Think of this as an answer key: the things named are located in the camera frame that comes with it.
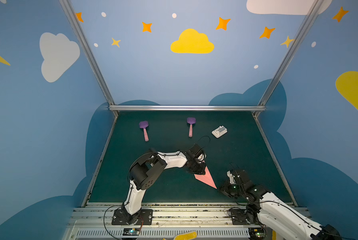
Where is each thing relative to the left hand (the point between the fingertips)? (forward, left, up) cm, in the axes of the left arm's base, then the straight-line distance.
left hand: (206, 173), depth 88 cm
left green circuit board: (-29, +39, -2) cm, 49 cm away
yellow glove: (-30, +11, 0) cm, 32 cm away
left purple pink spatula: (+39, +44, -1) cm, 59 cm away
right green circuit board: (-29, -22, -2) cm, 36 cm away
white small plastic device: (+32, -13, +1) cm, 35 cm away
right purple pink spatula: (+42, +8, +1) cm, 43 cm away
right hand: (-8, -6, -1) cm, 10 cm away
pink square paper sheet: (-2, 0, -2) cm, 3 cm away
